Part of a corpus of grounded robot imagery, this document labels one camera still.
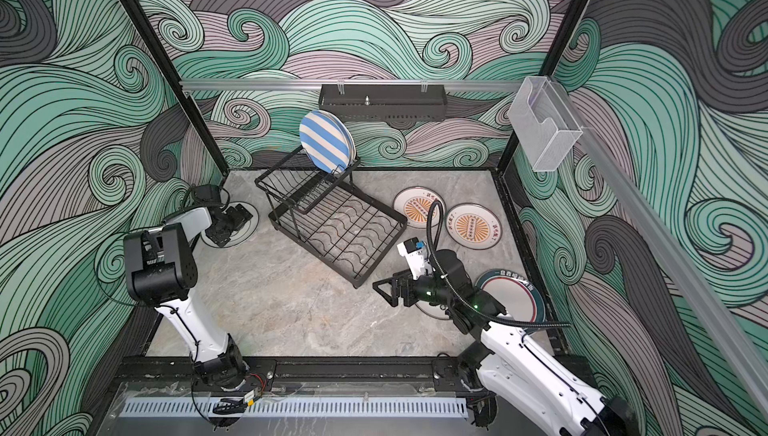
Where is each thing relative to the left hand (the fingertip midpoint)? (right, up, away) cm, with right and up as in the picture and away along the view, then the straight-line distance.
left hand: (240, 220), depth 99 cm
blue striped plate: (+31, +25, -12) cm, 42 cm away
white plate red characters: (+63, -24, -17) cm, 69 cm away
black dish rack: (+32, 0, +4) cm, 32 cm away
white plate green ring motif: (-1, -5, 0) cm, 5 cm away
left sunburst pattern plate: (+61, +6, +11) cm, 62 cm away
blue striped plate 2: (+40, +25, -15) cm, 49 cm away
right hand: (+49, -13, -27) cm, 57 cm away
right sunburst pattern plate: (+81, -2, +4) cm, 81 cm away
